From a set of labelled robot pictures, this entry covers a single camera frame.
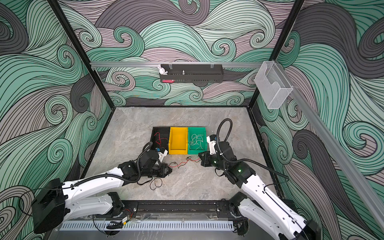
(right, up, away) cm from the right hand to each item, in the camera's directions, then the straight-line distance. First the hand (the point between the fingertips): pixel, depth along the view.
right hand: (198, 155), depth 74 cm
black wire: (-23, -17, +5) cm, 29 cm away
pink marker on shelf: (-18, +42, +16) cm, 48 cm away
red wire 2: (-25, +4, +27) cm, 37 cm away
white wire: (0, +4, +23) cm, 24 cm away
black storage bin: (-21, +9, +21) cm, 31 cm away
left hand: (-13, -9, +4) cm, 17 cm away
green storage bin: (+1, +10, +31) cm, 32 cm away
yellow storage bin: (-12, +2, +20) cm, 23 cm away
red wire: (-5, -7, +17) cm, 19 cm away
